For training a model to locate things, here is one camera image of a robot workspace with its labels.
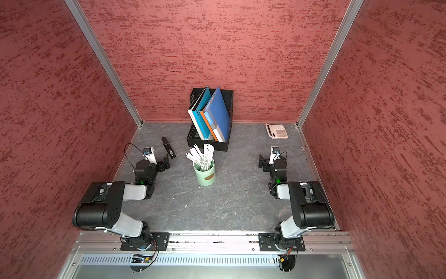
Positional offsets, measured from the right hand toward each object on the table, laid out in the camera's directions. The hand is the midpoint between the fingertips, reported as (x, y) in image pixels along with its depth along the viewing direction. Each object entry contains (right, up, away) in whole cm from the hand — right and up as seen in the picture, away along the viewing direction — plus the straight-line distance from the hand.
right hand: (269, 156), depth 94 cm
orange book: (-34, +19, -6) cm, 40 cm away
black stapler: (-60, +4, +11) cm, 61 cm away
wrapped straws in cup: (-35, -1, -10) cm, 36 cm away
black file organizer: (-46, +10, +14) cm, 49 cm away
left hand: (-61, -1, -1) cm, 61 cm away
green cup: (-34, -10, -9) cm, 37 cm away
